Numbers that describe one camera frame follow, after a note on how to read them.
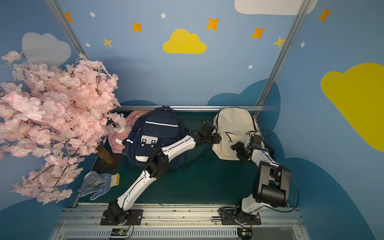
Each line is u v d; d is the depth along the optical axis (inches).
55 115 16.6
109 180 33.9
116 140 38.4
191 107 45.2
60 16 28.0
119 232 28.3
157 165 25.6
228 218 29.3
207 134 31.8
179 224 28.9
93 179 31.9
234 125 43.4
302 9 27.7
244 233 28.8
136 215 29.5
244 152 34.4
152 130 39.9
